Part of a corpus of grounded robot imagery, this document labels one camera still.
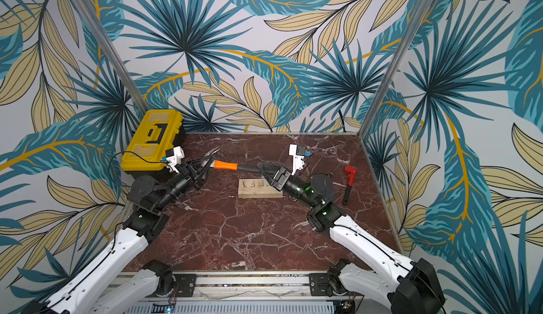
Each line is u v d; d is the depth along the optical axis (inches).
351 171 40.7
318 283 29.1
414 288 15.3
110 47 33.0
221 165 24.9
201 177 23.8
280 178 22.4
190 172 22.8
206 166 24.2
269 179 24.0
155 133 38.3
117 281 18.7
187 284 29.0
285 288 29.3
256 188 37.3
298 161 23.9
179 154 24.9
